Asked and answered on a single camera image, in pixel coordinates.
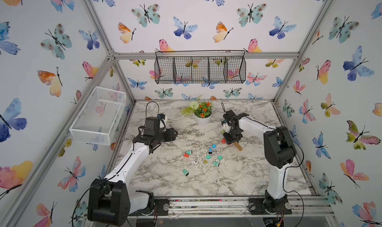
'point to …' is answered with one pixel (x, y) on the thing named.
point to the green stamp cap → (220, 157)
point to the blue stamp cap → (214, 146)
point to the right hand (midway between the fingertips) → (231, 139)
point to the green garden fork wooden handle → (238, 147)
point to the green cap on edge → (208, 157)
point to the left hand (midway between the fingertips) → (174, 131)
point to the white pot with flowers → (202, 111)
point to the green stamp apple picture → (205, 161)
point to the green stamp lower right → (216, 164)
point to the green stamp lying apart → (186, 172)
